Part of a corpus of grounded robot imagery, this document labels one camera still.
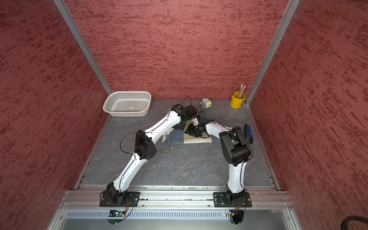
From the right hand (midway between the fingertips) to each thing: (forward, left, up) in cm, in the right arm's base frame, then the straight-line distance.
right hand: (186, 134), depth 96 cm
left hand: (+2, +8, +7) cm, 11 cm away
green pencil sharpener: (+26, -17, +3) cm, 31 cm away
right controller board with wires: (-46, -25, -5) cm, 53 cm away
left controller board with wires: (-44, +35, -3) cm, 56 cm away
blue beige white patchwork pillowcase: (0, +8, -2) cm, 8 cm away
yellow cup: (+30, -42, -1) cm, 52 cm away
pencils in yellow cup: (+33, -45, +10) cm, 57 cm away
